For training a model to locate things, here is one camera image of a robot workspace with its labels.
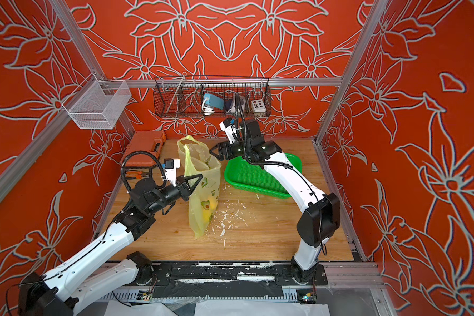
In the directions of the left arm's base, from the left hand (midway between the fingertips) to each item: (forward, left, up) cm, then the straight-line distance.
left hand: (202, 176), depth 68 cm
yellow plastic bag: (-4, 0, -10) cm, 11 cm away
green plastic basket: (+23, -14, -28) cm, 39 cm away
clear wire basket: (+36, +57, +3) cm, 68 cm away
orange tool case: (+40, +43, -24) cm, 64 cm away
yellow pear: (-5, 0, -19) cm, 20 cm away
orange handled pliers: (+18, +42, -28) cm, 53 cm away
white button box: (+43, -21, +1) cm, 48 cm away
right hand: (+12, -2, +2) cm, 12 cm away
